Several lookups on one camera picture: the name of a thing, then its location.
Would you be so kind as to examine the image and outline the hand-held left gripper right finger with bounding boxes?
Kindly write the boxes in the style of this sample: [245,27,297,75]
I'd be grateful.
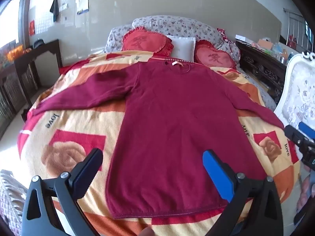
[202,149,284,236]

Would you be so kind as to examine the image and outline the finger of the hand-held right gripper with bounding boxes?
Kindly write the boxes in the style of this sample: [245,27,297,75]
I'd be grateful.
[284,125,312,150]
[299,122,315,142]

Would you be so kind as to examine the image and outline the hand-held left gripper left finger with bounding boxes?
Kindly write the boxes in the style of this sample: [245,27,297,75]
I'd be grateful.
[22,148,104,236]

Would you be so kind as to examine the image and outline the maroon knit sweater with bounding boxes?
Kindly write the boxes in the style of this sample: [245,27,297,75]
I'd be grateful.
[31,60,286,219]

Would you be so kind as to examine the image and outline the floral bed sheet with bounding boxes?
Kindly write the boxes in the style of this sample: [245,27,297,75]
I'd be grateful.
[239,69,277,111]

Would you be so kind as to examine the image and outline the orange rose printed blanket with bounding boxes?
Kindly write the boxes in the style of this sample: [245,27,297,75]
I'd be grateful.
[17,50,302,236]

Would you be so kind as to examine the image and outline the dark carved wooden sideboard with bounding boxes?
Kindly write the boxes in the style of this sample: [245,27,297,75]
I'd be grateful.
[236,41,288,104]

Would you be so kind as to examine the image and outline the quilted beige cushion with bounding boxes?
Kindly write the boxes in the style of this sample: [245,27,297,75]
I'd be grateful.
[0,169,28,236]

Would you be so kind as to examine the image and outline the orange paper packet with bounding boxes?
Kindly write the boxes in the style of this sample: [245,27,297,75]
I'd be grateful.
[258,40,274,50]

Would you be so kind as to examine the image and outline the metal stair railing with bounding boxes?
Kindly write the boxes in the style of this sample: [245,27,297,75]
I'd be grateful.
[283,8,308,46]

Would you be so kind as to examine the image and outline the red heart-shaped pillow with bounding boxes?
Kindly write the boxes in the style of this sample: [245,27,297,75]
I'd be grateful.
[194,40,237,69]
[122,27,174,56]

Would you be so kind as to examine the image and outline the dark wooden desk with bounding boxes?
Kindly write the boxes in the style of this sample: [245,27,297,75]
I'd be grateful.
[0,39,62,138]

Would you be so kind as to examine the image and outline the red ruffled cloth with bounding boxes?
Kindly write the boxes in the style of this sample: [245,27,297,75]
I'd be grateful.
[217,28,237,45]

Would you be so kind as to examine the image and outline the white square pillow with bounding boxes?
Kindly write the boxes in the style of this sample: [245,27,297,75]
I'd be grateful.
[167,36,196,60]

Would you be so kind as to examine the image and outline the orange packets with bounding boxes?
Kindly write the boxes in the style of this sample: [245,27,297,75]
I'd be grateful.
[7,45,25,62]

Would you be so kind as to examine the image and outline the colourful printed box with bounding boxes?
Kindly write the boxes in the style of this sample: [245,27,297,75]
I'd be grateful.
[0,41,16,65]

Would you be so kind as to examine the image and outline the black hanging cloth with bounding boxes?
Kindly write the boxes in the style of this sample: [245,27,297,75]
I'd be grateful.
[50,0,60,22]

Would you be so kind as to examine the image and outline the large window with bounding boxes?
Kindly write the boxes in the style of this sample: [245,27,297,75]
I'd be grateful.
[0,0,27,47]

